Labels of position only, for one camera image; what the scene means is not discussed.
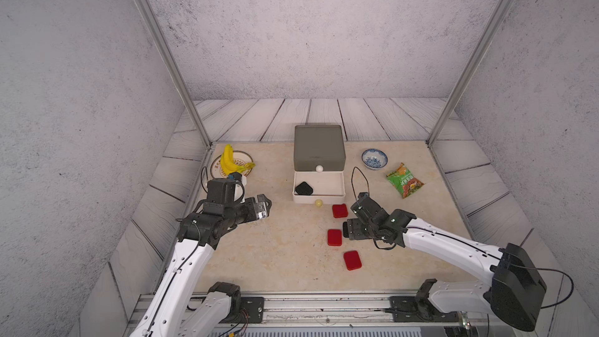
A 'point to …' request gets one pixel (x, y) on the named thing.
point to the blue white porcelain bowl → (374, 159)
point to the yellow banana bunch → (228, 164)
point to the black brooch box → (303, 189)
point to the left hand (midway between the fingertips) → (263, 205)
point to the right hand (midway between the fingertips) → (358, 228)
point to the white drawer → (319, 187)
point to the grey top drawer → (319, 148)
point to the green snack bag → (404, 182)
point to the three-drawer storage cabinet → (319, 160)
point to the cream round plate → (217, 171)
